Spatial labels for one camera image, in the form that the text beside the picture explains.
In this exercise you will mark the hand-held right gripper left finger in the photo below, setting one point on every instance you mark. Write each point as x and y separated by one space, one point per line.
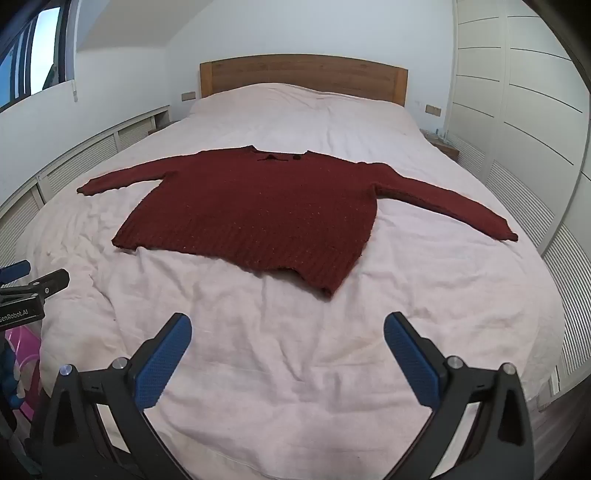
161 364

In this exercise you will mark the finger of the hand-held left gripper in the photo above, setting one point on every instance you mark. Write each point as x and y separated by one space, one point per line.
51 280
14 271

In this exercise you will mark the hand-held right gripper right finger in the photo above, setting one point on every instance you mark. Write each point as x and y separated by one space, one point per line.
411 355

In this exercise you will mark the dark red knitted sweater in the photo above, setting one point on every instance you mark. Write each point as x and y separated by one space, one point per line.
258 212

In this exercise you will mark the pink plastic object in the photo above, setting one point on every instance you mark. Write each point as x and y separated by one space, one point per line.
25 355

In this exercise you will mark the bed with pale pink sheet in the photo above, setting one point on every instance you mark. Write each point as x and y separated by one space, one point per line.
286 369

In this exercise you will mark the wooden nightstand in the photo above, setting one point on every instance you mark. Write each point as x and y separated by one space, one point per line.
445 146

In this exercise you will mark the window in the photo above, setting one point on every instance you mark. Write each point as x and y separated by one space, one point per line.
39 50

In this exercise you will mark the white wardrobe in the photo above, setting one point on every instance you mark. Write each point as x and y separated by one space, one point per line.
526 92

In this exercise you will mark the wooden headboard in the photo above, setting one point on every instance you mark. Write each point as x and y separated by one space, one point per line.
323 76

